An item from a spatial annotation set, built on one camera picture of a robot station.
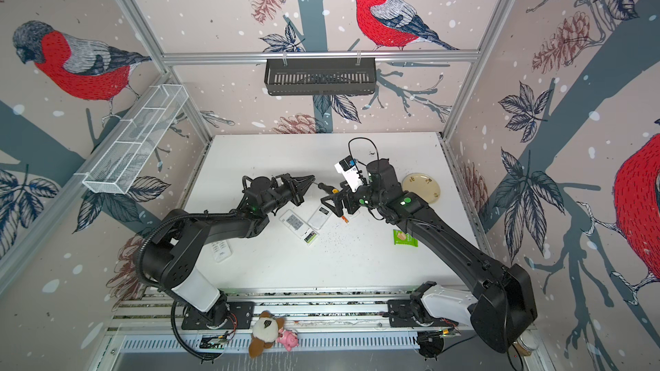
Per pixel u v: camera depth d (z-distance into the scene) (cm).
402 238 88
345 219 94
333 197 68
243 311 74
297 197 79
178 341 69
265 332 68
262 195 69
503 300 38
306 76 107
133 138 77
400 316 73
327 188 76
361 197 65
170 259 46
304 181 85
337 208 66
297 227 90
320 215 95
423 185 103
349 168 65
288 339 68
